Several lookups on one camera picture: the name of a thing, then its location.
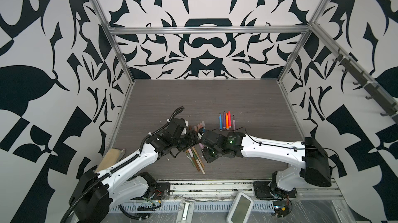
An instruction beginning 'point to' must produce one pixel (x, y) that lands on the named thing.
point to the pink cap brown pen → (192, 155)
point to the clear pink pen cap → (200, 125)
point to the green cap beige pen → (199, 163)
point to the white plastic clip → (185, 212)
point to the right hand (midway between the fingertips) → (204, 154)
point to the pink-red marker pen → (229, 119)
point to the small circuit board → (281, 208)
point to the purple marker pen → (224, 120)
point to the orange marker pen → (227, 121)
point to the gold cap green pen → (188, 155)
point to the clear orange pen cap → (198, 126)
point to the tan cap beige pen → (195, 152)
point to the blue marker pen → (220, 122)
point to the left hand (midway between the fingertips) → (202, 138)
